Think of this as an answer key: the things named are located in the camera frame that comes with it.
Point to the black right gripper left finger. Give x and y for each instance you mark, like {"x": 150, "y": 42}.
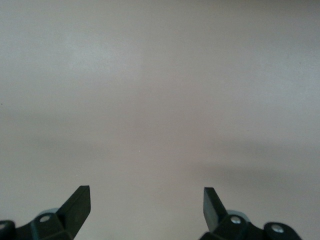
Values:
{"x": 62, "y": 222}

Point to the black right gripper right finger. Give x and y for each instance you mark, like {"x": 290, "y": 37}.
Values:
{"x": 220, "y": 225}

